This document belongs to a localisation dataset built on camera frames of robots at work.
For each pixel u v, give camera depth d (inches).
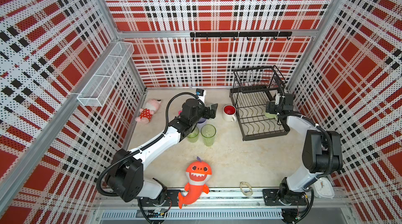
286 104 28.8
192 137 35.8
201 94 27.1
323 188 29.0
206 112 28.2
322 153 18.4
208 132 33.4
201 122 34.0
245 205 28.5
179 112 25.2
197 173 29.3
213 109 28.8
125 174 16.4
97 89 37.2
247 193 28.9
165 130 21.5
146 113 38.8
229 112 40.9
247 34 34.8
